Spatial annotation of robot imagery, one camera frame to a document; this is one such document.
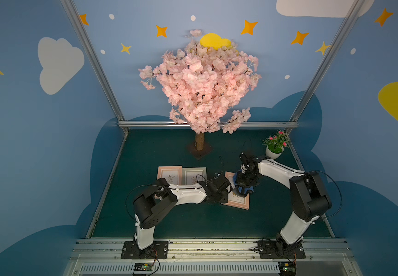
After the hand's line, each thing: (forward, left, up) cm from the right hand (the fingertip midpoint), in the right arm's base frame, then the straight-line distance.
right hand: (240, 183), depth 93 cm
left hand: (-8, +8, 0) cm, 11 cm away
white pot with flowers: (+23, -21, +7) cm, 32 cm away
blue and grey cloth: (-5, 0, +4) cm, 7 cm away
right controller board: (-37, -18, -5) cm, 42 cm away
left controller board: (-41, +44, -3) cm, 60 cm away
